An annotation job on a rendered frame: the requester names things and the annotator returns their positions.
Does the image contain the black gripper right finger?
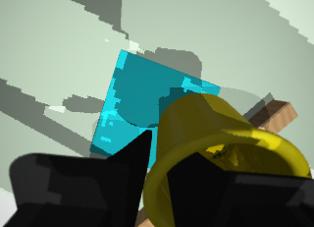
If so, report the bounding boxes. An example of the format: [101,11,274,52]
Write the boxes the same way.
[167,151,314,227]

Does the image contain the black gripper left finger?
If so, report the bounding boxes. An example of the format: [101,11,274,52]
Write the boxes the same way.
[9,130,152,227]

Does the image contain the tan wooden bar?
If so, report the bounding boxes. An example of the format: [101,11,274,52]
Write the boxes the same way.
[134,99,298,227]

